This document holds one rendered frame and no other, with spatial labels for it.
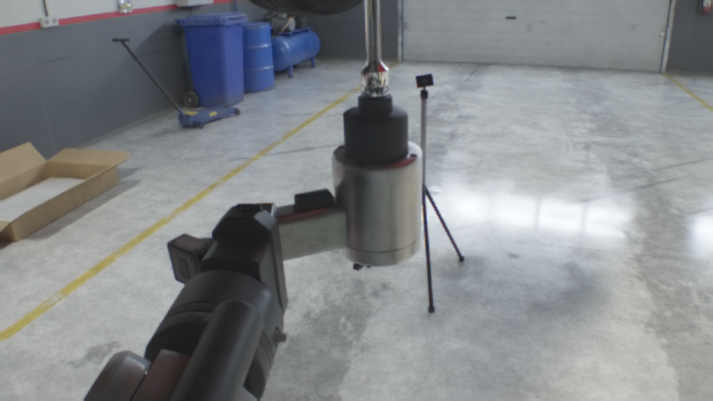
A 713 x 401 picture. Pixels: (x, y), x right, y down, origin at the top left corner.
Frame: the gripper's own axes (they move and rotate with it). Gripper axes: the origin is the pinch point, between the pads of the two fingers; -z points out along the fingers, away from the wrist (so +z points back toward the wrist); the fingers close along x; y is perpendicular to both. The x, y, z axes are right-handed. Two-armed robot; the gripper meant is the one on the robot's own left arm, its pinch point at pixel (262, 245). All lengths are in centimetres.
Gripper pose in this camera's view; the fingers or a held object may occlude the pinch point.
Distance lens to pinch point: 52.0
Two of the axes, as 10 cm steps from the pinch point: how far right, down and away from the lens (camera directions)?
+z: -0.8, 4.3, -9.0
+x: -0.4, -9.0, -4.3
